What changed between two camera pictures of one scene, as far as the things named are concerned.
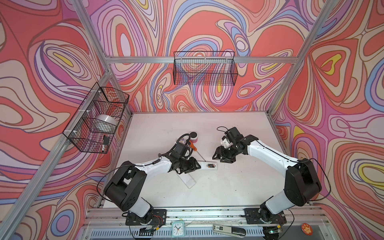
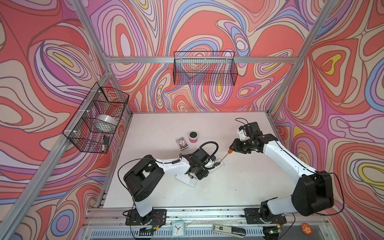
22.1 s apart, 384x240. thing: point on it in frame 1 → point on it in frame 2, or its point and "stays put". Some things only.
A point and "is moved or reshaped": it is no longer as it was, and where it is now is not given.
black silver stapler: (234, 231) stays put
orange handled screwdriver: (194, 148) is moved or reshaped
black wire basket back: (206, 68) stays put
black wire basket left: (92, 127) stays put
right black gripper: (221, 148) → (235, 147)
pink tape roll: (194, 137) stays put
